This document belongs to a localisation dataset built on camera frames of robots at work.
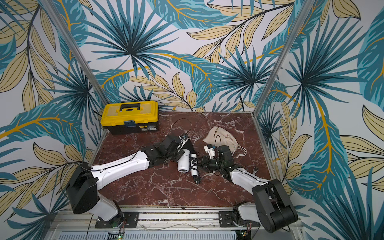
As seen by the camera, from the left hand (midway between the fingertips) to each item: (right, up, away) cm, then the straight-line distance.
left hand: (178, 149), depth 83 cm
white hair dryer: (+3, -7, -1) cm, 7 cm away
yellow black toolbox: (-33, +19, +13) cm, 40 cm away
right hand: (+8, -8, -1) cm, 11 cm away
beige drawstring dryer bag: (+24, +6, +15) cm, 29 cm away
